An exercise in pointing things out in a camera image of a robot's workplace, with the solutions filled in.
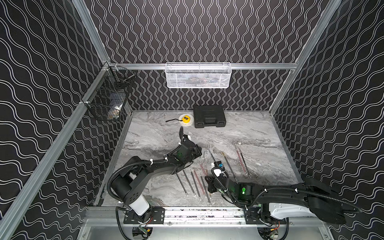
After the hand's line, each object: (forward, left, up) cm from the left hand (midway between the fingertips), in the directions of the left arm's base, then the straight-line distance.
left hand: (203, 145), depth 88 cm
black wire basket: (+23, +61, +15) cm, 67 cm away
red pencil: (-16, +2, -12) cm, 20 cm away
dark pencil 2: (-9, -28, -11) cm, 31 cm away
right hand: (-18, -2, -4) cm, 18 cm away
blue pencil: (-1, -7, -11) cm, 13 cm away
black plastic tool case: (+30, -4, -5) cm, 31 cm away
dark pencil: (-19, +3, -12) cm, 23 cm away
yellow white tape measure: (+28, +13, -9) cm, 32 cm away
